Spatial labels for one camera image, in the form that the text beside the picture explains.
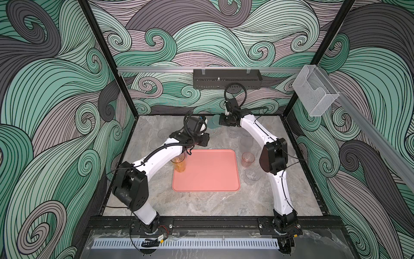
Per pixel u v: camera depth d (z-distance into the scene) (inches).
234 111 29.3
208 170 35.5
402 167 19.9
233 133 42.4
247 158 37.4
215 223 29.3
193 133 25.0
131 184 17.1
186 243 27.4
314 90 31.5
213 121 37.2
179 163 30.2
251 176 34.6
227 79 37.5
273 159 22.9
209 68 37.2
